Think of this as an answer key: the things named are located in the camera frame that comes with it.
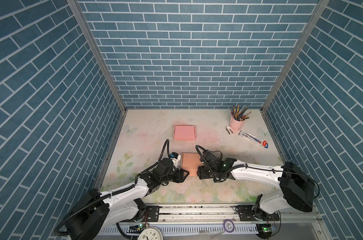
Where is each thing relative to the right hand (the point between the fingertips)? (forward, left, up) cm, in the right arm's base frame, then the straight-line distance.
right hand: (198, 172), depth 84 cm
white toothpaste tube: (+28, -37, -4) cm, 47 cm away
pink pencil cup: (+36, -26, 0) cm, 44 cm away
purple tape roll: (-23, -16, -4) cm, 28 cm away
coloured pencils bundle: (+42, -27, +6) cm, 50 cm away
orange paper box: (+6, +5, 0) cm, 8 cm away
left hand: (-2, +7, +1) cm, 7 cm away
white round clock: (-30, +20, 0) cm, 36 cm away
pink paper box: (+27, +11, 0) cm, 29 cm away
